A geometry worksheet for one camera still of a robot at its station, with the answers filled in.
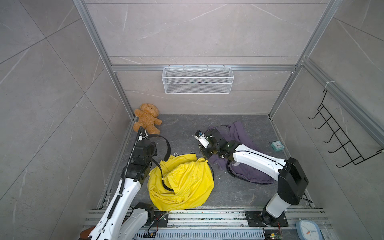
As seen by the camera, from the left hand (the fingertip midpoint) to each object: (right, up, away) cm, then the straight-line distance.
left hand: (147, 140), depth 76 cm
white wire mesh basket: (+27, +39, +24) cm, 54 cm away
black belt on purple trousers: (+48, -21, +9) cm, 53 cm away
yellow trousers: (+23, -20, -2) cm, 30 cm away
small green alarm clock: (+81, -6, +24) cm, 85 cm away
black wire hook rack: (+93, -2, -12) cm, 94 cm away
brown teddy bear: (-10, +14, +31) cm, 36 cm away
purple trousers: (+54, +3, +30) cm, 62 cm away
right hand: (+30, -4, +9) cm, 32 cm away
